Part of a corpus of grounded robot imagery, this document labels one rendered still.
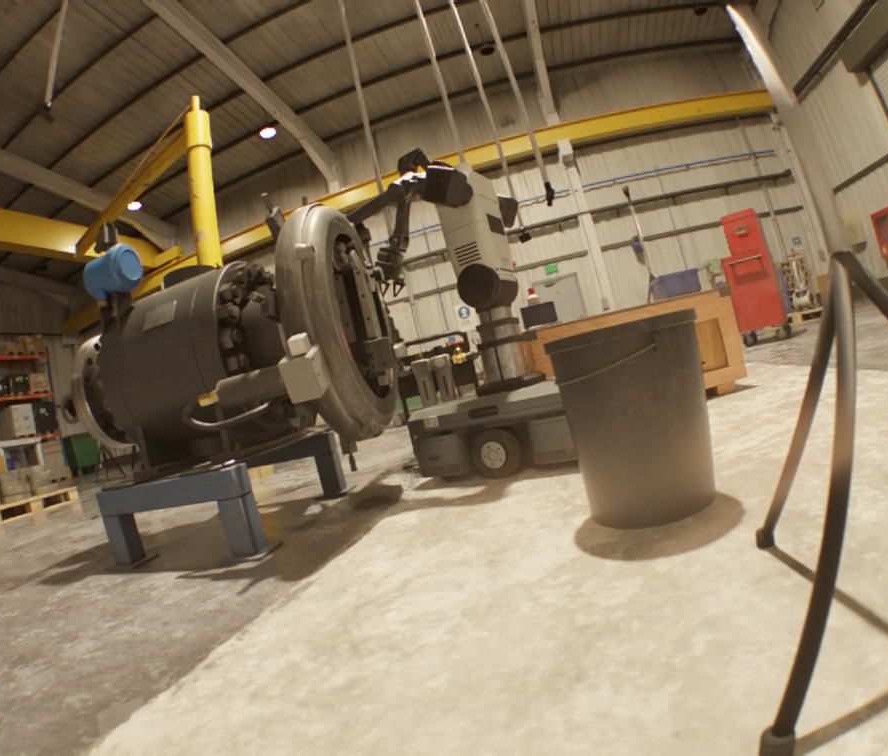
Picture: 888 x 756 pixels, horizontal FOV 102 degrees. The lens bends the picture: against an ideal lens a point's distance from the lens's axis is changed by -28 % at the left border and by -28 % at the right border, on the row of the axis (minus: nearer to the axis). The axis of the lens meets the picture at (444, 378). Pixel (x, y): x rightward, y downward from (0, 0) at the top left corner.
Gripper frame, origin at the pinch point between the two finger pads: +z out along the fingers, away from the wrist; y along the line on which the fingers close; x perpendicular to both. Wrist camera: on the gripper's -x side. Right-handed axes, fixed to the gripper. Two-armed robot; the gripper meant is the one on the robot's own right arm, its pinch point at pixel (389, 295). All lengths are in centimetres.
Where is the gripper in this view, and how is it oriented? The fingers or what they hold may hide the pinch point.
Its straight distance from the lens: 233.4
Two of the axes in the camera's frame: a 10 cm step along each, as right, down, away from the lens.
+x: 8.3, 3.2, -4.6
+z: -2.2, 9.4, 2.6
